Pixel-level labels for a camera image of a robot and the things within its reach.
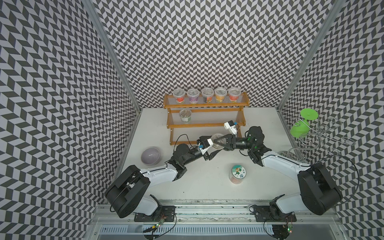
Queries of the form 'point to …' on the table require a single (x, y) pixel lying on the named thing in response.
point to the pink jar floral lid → (237, 174)
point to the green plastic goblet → (301, 127)
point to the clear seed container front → (185, 115)
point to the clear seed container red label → (179, 94)
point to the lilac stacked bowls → (150, 156)
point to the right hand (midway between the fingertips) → (214, 146)
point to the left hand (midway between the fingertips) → (218, 141)
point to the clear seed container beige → (214, 136)
